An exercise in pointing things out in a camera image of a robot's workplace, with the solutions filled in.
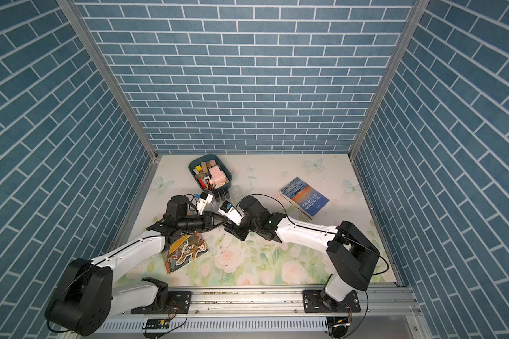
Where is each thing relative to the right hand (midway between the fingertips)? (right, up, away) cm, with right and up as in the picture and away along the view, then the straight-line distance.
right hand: (230, 225), depth 81 cm
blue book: (+33, +8, +21) cm, 40 cm away
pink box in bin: (-10, +19, +23) cm, 32 cm away
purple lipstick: (-9, +11, +13) cm, 19 cm away
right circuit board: (+39, -31, -11) cm, 51 cm away
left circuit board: (-24, -32, -9) cm, 41 cm away
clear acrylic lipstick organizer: (-7, +10, +15) cm, 19 cm away
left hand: (0, +1, -2) cm, 2 cm away
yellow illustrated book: (-19, -11, +4) cm, 22 cm away
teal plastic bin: (-22, +22, +31) cm, 44 cm away
